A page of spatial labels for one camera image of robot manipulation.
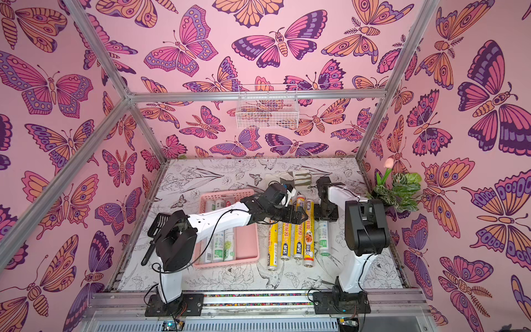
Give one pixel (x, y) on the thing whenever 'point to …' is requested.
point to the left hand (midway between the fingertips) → (303, 217)
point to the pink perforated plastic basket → (247, 238)
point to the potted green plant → (397, 190)
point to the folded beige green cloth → (298, 178)
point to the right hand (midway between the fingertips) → (320, 218)
